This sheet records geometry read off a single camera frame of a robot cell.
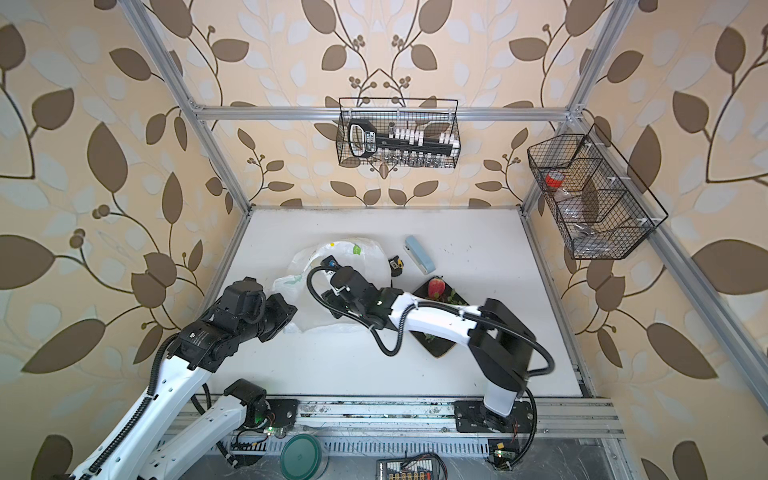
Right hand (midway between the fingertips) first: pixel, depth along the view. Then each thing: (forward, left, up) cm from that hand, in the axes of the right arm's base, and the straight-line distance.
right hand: (331, 291), depth 80 cm
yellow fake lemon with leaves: (+3, -36, -12) cm, 38 cm away
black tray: (-10, -29, -14) cm, 34 cm away
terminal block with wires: (-38, -23, -14) cm, 46 cm away
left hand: (-6, +6, +4) cm, 9 cm away
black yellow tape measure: (+16, -18, -12) cm, 27 cm away
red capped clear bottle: (+27, -66, +14) cm, 73 cm away
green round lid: (-36, +2, -5) cm, 36 cm away
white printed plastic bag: (+9, -10, +4) cm, 14 cm away
